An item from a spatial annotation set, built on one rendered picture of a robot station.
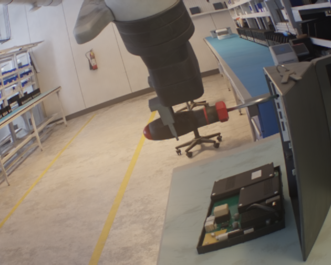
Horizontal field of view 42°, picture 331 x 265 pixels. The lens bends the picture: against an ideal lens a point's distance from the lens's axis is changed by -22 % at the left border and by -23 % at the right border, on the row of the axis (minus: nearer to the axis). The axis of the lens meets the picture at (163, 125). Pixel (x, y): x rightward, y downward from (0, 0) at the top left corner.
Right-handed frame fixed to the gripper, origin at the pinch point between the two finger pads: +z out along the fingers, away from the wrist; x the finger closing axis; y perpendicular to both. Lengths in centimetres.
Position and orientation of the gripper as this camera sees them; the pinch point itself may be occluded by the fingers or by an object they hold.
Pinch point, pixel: (176, 130)
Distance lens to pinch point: 61.4
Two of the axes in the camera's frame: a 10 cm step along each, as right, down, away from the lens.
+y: 9.5, -2.7, -1.8
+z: 3.2, 7.0, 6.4
